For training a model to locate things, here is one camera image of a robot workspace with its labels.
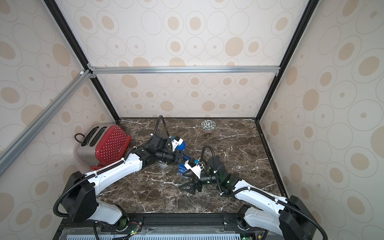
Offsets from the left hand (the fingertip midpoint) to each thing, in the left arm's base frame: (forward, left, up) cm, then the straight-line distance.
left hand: (192, 161), depth 73 cm
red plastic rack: (+6, +58, -19) cm, 62 cm away
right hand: (-8, +3, -4) cm, 9 cm away
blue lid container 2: (+6, +19, -18) cm, 27 cm away
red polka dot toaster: (+11, +51, -3) cm, 52 cm away
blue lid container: (-1, +5, -6) cm, 9 cm away
